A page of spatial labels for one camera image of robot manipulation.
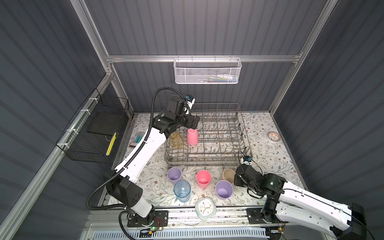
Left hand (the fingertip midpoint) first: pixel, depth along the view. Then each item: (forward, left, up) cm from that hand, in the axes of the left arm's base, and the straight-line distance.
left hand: (191, 114), depth 76 cm
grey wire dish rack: (+3, -19, -27) cm, 33 cm away
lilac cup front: (-28, -17, -31) cm, 45 cm away
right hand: (-26, -21, -23) cm, 40 cm away
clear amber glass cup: (+5, +11, -30) cm, 32 cm away
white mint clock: (-38, -5, -29) cm, 48 cm away
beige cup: (-25, -18, -20) cm, 37 cm away
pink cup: (-22, -6, -31) cm, 38 cm away
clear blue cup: (-27, +7, -32) cm, 43 cm away
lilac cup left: (-19, +11, -29) cm, 37 cm away
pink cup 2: (+1, 0, -20) cm, 20 cm away
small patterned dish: (+5, -59, -30) cm, 67 cm away
